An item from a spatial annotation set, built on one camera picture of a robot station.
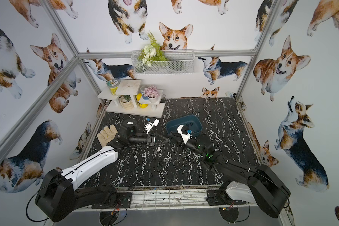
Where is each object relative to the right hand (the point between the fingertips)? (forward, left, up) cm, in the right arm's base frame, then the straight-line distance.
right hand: (174, 129), depth 74 cm
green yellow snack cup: (+37, +43, +1) cm, 57 cm away
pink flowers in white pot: (+27, +15, +1) cm, 31 cm away
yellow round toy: (+35, +28, -20) cm, 49 cm away
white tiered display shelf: (+36, +31, -2) cm, 48 cm away
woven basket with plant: (+36, +39, -16) cm, 56 cm away
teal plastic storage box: (+21, -12, -25) cm, 35 cm away
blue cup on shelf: (+33, +23, -2) cm, 40 cm away
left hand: (-6, +4, +1) cm, 7 cm away
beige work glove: (+11, +49, -23) cm, 55 cm away
